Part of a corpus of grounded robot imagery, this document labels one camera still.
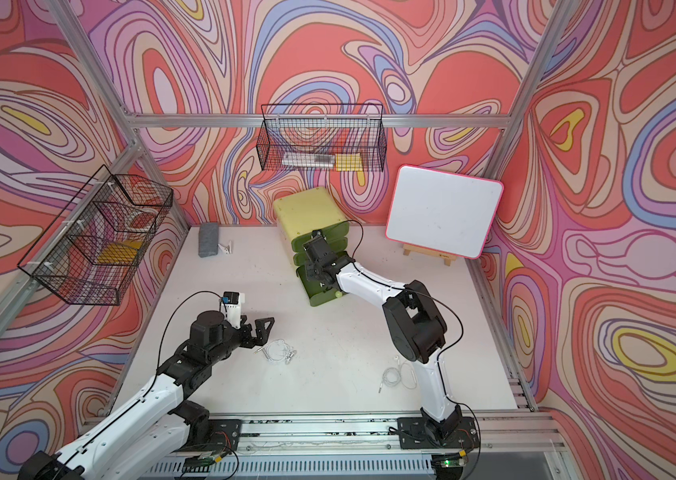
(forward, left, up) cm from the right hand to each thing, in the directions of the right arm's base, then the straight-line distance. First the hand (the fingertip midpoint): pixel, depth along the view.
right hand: (319, 270), depth 96 cm
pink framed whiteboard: (+16, -42, +9) cm, 46 cm away
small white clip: (+16, +36, -6) cm, 39 cm away
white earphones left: (-23, +13, -9) cm, 28 cm away
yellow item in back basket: (+22, -11, +26) cm, 35 cm away
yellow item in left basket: (-10, +47, +23) cm, 53 cm away
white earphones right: (-31, -23, -10) cm, 40 cm away
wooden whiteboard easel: (+7, -46, -5) cm, 47 cm away
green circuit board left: (-50, +29, -10) cm, 59 cm away
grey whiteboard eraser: (+20, +43, -4) cm, 47 cm away
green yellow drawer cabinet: (+12, +5, +14) cm, 19 cm away
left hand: (-19, +15, +3) cm, 24 cm away
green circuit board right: (-52, -33, -11) cm, 62 cm away
